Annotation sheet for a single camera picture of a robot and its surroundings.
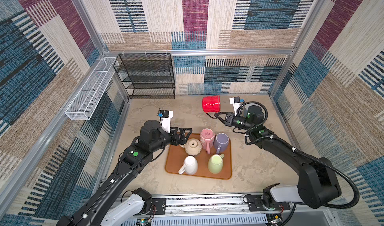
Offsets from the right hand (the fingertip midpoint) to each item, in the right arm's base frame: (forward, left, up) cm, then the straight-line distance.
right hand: (215, 116), depth 77 cm
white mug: (-19, +14, -16) cm, 28 cm away
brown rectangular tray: (-11, +8, -21) cm, 25 cm away
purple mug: (-6, -4, -16) cm, 17 cm away
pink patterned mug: (-5, +4, -14) cm, 15 cm away
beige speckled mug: (-8, +12, -16) cm, 22 cm away
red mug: (+3, +2, +6) cm, 7 cm away
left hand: (-9, +15, +4) cm, 18 cm away
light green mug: (-18, +1, -14) cm, 23 cm away
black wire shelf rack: (+43, +43, -6) cm, 61 cm away
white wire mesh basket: (+1, +62, +9) cm, 63 cm away
